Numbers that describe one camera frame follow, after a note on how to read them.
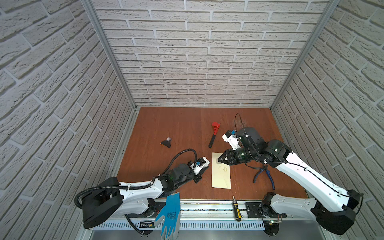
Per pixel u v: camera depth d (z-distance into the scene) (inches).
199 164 25.3
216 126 42.0
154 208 25.8
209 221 28.1
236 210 28.4
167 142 38.4
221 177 33.1
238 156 22.3
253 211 28.6
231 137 24.4
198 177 26.8
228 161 21.7
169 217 27.8
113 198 16.5
